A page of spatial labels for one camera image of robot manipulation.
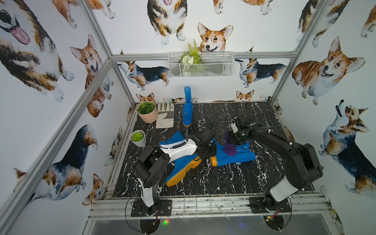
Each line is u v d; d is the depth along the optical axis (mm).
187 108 886
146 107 1031
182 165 829
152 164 474
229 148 855
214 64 923
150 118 1040
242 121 716
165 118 1106
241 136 665
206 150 748
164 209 735
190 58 819
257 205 733
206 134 715
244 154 879
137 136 901
